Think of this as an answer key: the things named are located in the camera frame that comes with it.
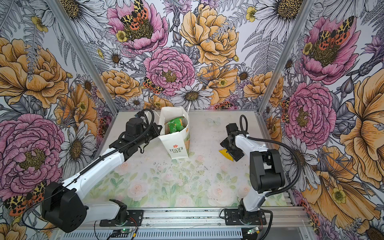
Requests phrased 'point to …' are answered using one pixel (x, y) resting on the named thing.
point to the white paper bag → (175, 133)
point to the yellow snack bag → (224, 152)
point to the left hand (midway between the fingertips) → (162, 130)
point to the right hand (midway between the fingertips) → (228, 154)
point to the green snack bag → (176, 125)
